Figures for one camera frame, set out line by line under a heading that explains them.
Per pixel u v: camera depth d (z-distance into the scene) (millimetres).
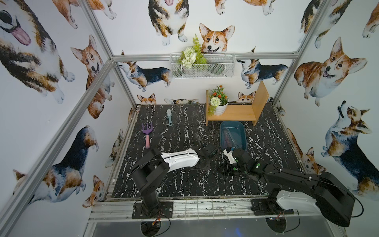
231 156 685
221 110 996
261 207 734
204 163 640
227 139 1005
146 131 1064
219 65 926
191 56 792
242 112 1074
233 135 1044
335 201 416
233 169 724
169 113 1170
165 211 737
